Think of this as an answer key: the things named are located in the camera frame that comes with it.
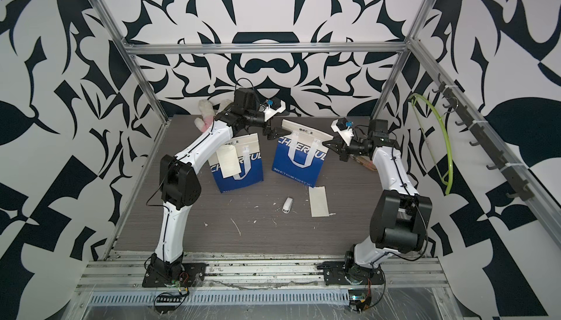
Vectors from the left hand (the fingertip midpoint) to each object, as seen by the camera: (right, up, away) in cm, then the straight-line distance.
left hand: (288, 116), depth 84 cm
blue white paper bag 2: (+4, -15, +1) cm, 15 cm away
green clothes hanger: (+50, -1, +1) cm, 50 cm away
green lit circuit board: (+22, -60, -14) cm, 65 cm away
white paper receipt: (-22, -16, -4) cm, 27 cm away
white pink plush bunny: (-40, -1, +21) cm, 45 cm away
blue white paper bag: (-15, -14, -1) cm, 20 cm away
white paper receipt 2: (+13, -34, +7) cm, 37 cm away
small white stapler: (0, -35, +3) cm, 35 cm away
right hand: (+14, -9, -2) cm, 17 cm away
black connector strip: (-39, -61, -12) cm, 74 cm away
